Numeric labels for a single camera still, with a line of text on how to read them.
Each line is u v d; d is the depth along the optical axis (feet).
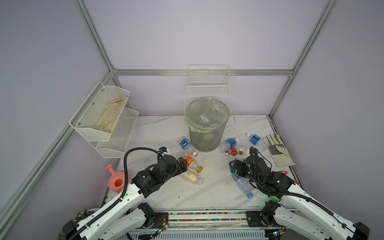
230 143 3.21
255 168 1.80
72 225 1.31
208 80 3.10
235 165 2.26
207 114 3.25
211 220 2.45
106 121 2.51
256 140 3.28
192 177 2.70
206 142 3.04
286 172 2.94
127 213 1.92
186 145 3.16
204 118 3.14
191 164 2.97
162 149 2.21
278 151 3.22
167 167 1.77
